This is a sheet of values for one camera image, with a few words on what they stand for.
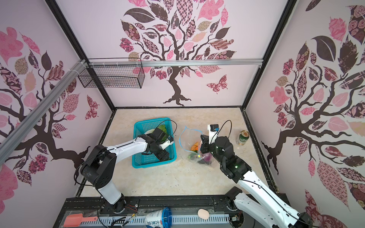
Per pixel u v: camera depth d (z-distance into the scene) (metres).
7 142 0.50
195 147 0.88
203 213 0.70
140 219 0.70
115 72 0.95
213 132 0.61
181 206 0.75
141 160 0.90
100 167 0.46
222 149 0.51
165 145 0.82
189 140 0.83
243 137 0.90
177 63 0.95
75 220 0.69
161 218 0.63
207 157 0.82
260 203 0.45
